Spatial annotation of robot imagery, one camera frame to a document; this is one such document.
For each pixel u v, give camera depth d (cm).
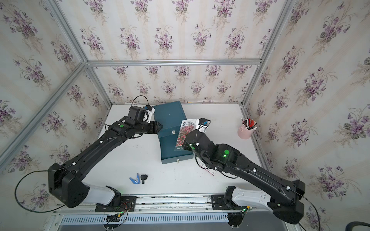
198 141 44
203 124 56
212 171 84
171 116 84
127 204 73
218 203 73
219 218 70
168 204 75
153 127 69
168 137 81
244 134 98
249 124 96
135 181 80
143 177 80
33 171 38
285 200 38
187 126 70
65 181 39
